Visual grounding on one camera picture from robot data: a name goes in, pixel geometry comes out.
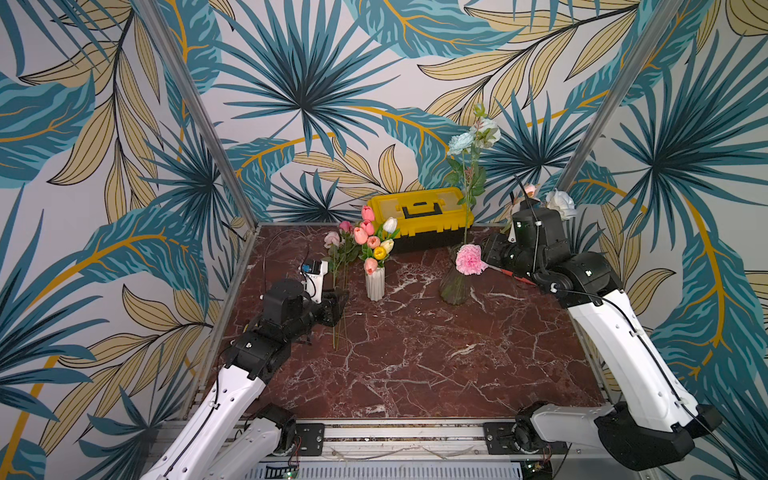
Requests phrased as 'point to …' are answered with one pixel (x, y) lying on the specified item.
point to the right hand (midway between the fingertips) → (489, 244)
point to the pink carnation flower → (469, 261)
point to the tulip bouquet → (377, 240)
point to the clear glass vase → (455, 289)
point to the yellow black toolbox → (428, 220)
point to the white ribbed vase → (375, 284)
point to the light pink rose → (332, 240)
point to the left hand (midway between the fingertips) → (341, 297)
